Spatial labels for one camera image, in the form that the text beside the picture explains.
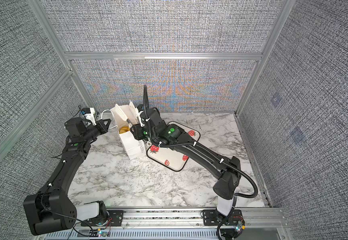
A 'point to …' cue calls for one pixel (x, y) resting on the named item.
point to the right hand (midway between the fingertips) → (134, 127)
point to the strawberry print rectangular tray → (168, 158)
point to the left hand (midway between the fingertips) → (111, 119)
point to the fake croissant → (123, 129)
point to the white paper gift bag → (125, 109)
